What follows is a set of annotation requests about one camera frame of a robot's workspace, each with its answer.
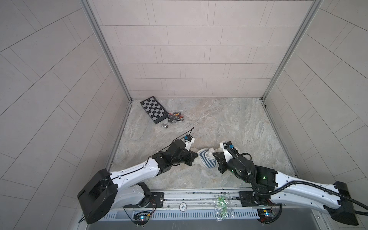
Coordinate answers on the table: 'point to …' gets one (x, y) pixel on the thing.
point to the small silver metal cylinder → (164, 125)
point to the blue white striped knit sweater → (209, 162)
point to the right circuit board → (266, 215)
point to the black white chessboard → (156, 112)
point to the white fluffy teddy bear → (209, 154)
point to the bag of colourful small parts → (175, 116)
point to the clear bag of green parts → (224, 207)
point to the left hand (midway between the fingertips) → (200, 155)
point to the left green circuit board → (141, 218)
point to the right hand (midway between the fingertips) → (212, 157)
